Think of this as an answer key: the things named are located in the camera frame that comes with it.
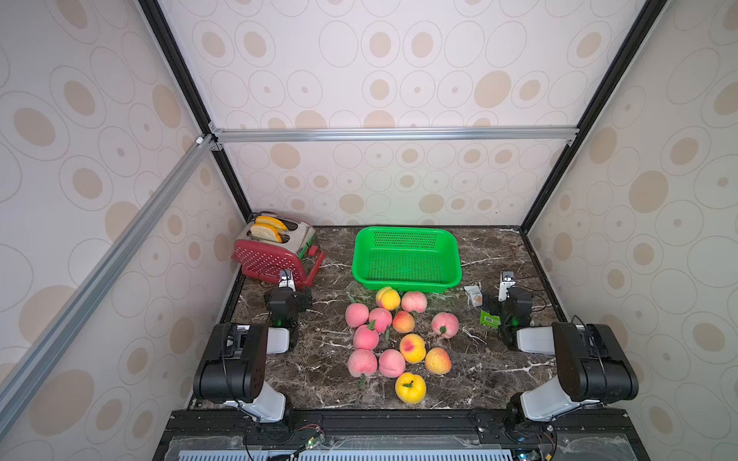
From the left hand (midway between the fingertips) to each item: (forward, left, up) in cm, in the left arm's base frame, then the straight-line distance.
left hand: (295, 282), depth 94 cm
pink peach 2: (-10, -21, -3) cm, 23 cm away
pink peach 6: (-25, -31, -1) cm, 40 cm away
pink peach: (-14, -47, -1) cm, 49 cm away
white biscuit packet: (-1, -60, -6) cm, 61 cm away
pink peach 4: (-12, -29, -2) cm, 31 cm away
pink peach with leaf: (-17, -24, -3) cm, 29 cm away
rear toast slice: (+15, +9, +13) cm, 22 cm away
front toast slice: (+11, +9, +12) cm, 19 cm away
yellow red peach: (-21, -37, -1) cm, 43 cm away
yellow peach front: (-32, -36, -1) cm, 48 cm away
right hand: (-1, -68, -2) cm, 68 cm away
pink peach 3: (-6, -39, -1) cm, 39 cm away
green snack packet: (-10, -63, -6) cm, 64 cm away
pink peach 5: (-25, -23, -2) cm, 34 cm away
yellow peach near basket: (-4, -31, -2) cm, 31 cm away
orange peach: (-24, -44, -2) cm, 50 cm away
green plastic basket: (+16, -39, -7) cm, 43 cm away
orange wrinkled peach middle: (-12, -35, -2) cm, 37 cm away
